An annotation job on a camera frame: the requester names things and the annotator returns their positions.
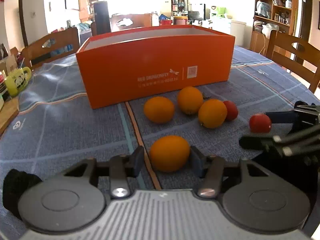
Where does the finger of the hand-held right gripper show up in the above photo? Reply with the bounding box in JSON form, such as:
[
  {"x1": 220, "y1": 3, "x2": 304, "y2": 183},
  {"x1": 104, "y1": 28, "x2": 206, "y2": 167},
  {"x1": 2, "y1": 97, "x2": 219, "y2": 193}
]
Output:
[
  {"x1": 266, "y1": 101, "x2": 320, "y2": 125},
  {"x1": 239, "y1": 124, "x2": 320, "y2": 157}
]

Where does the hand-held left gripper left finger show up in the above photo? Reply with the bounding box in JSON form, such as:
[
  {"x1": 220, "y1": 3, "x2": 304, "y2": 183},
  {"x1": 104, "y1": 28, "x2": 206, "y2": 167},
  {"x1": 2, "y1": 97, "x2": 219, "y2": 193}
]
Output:
[{"x1": 62, "y1": 145, "x2": 145, "y2": 198}]

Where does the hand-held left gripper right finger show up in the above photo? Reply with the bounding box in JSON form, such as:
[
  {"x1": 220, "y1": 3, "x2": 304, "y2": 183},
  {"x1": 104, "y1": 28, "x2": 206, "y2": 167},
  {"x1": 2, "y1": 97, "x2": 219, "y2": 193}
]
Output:
[{"x1": 190, "y1": 145, "x2": 272, "y2": 198}]

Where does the red tomato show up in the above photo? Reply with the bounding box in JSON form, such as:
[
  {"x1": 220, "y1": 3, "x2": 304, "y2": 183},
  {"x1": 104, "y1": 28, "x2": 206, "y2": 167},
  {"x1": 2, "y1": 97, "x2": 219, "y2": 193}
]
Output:
[
  {"x1": 249, "y1": 113, "x2": 272, "y2": 133},
  {"x1": 222, "y1": 100, "x2": 239, "y2": 122}
]

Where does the orange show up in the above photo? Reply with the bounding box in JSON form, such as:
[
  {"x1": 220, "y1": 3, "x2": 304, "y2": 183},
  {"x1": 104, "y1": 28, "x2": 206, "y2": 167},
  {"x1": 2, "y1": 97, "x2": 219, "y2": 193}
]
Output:
[
  {"x1": 198, "y1": 99, "x2": 228, "y2": 129},
  {"x1": 143, "y1": 96, "x2": 175, "y2": 123},
  {"x1": 177, "y1": 86, "x2": 204, "y2": 115},
  {"x1": 149, "y1": 135, "x2": 191, "y2": 172}
]

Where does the orange cardboard box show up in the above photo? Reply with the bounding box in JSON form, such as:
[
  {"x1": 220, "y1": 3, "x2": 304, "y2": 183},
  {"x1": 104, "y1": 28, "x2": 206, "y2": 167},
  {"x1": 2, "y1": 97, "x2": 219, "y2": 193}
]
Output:
[{"x1": 76, "y1": 24, "x2": 235, "y2": 110}]

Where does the wooden chair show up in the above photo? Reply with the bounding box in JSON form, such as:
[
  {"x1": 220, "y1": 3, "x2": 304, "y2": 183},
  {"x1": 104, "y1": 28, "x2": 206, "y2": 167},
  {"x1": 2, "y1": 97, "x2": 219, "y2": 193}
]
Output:
[
  {"x1": 20, "y1": 27, "x2": 80, "y2": 70},
  {"x1": 91, "y1": 14, "x2": 160, "y2": 37},
  {"x1": 265, "y1": 30, "x2": 320, "y2": 93}
]

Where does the blue patterned tablecloth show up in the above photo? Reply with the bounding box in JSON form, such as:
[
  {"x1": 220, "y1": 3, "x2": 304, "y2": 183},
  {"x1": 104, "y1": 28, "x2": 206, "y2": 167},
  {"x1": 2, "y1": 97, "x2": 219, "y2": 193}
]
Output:
[{"x1": 0, "y1": 45, "x2": 320, "y2": 198}]

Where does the white plastic bag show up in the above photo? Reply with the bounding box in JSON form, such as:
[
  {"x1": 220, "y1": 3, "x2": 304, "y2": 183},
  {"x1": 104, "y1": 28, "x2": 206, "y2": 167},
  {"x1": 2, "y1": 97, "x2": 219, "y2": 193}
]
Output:
[{"x1": 262, "y1": 23, "x2": 279, "y2": 37}]

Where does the white cabinet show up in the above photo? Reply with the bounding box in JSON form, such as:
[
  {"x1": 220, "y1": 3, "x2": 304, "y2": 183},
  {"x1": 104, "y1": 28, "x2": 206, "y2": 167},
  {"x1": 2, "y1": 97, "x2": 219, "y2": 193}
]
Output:
[{"x1": 212, "y1": 17, "x2": 247, "y2": 47}]

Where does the wooden shelf unit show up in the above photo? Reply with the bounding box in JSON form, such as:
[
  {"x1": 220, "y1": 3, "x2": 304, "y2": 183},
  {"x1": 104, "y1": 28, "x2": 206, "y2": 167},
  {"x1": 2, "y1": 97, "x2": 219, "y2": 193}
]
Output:
[{"x1": 250, "y1": 0, "x2": 299, "y2": 53}]

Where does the dark cloth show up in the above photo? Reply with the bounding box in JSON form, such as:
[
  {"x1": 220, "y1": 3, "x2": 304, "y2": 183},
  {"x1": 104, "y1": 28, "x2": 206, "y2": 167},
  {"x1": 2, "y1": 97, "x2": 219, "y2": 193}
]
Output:
[{"x1": 2, "y1": 169, "x2": 43, "y2": 219}]

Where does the black television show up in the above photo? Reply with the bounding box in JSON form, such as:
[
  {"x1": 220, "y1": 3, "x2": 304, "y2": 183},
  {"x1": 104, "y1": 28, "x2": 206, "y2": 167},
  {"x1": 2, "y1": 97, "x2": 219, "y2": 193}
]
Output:
[{"x1": 188, "y1": 3, "x2": 206, "y2": 20}]

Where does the wooden cutting board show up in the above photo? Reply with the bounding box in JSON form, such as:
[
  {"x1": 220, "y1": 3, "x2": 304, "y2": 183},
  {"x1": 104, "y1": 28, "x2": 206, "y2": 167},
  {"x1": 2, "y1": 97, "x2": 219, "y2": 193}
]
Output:
[{"x1": 0, "y1": 96, "x2": 20, "y2": 135}]

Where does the green panda mug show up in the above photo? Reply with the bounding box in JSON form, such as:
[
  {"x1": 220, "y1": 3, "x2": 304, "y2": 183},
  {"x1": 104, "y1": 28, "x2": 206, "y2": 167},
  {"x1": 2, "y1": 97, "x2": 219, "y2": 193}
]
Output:
[{"x1": 4, "y1": 67, "x2": 32, "y2": 97}]

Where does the dark thermos bottle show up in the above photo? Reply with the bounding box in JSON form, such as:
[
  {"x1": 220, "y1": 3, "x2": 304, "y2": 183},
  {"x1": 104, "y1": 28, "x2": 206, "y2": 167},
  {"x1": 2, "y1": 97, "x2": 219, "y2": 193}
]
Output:
[{"x1": 93, "y1": 1, "x2": 112, "y2": 34}]

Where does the glass bottle black cap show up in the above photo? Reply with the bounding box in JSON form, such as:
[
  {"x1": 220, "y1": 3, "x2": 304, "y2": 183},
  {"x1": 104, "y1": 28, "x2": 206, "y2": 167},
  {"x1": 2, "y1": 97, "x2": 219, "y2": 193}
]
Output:
[{"x1": 0, "y1": 70, "x2": 7, "y2": 95}]

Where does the bookshelf with books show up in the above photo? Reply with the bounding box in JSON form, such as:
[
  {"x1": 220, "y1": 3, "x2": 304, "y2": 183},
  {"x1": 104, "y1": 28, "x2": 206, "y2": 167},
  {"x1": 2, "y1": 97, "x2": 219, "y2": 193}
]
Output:
[{"x1": 171, "y1": 0, "x2": 188, "y2": 18}]

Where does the brown paper bag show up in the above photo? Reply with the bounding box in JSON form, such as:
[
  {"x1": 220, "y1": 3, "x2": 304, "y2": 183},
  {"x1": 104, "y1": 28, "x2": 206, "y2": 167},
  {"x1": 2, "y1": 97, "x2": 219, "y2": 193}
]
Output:
[{"x1": 0, "y1": 55, "x2": 18, "y2": 75}]

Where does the standing air conditioner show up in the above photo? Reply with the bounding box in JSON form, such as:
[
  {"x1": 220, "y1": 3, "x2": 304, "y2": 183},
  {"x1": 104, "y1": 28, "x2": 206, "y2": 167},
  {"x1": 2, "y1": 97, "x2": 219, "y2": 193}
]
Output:
[{"x1": 161, "y1": 0, "x2": 172, "y2": 18}]

